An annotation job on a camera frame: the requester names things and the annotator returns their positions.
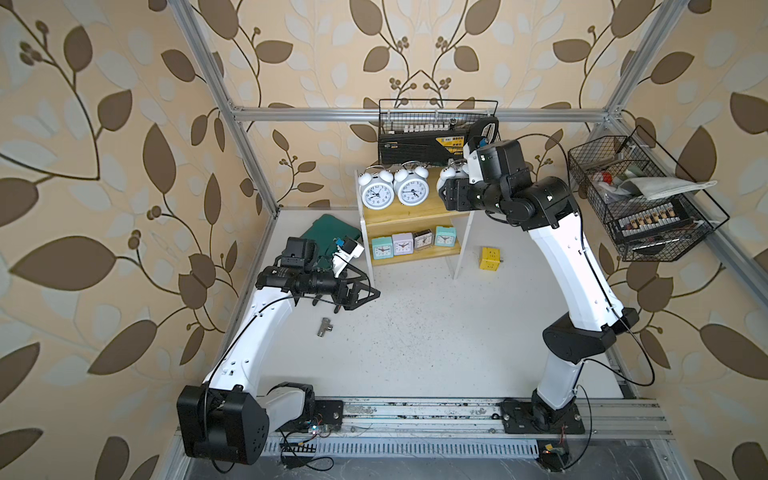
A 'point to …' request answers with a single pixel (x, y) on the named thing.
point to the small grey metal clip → (325, 325)
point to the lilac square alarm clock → (403, 244)
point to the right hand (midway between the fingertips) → (455, 190)
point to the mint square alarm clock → (382, 248)
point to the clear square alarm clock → (423, 239)
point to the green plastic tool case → (323, 232)
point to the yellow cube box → (490, 258)
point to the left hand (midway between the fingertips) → (370, 285)
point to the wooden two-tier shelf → (398, 218)
